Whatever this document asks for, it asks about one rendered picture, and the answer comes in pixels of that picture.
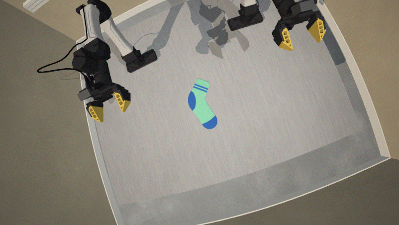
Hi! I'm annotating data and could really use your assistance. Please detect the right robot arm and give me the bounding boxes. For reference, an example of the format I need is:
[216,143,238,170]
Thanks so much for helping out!
[72,0,156,101]

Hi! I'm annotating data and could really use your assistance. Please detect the mint green sock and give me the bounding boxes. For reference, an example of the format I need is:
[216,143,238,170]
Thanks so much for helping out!
[188,78,217,129]

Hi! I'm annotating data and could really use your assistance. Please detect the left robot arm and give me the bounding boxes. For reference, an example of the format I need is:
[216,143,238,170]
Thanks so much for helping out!
[227,0,317,30]

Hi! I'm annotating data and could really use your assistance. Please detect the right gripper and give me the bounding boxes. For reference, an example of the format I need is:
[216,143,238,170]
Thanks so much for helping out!
[86,74,131,122]

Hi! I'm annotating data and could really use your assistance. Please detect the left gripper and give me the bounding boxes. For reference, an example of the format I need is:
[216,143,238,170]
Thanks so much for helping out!
[272,0,326,51]

